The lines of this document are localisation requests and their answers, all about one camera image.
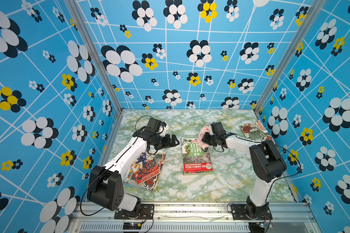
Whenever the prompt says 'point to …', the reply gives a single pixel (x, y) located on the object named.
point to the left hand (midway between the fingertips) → (174, 142)
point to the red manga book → (146, 166)
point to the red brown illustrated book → (254, 130)
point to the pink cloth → (204, 129)
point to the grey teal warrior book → (149, 184)
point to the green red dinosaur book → (196, 160)
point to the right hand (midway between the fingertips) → (203, 138)
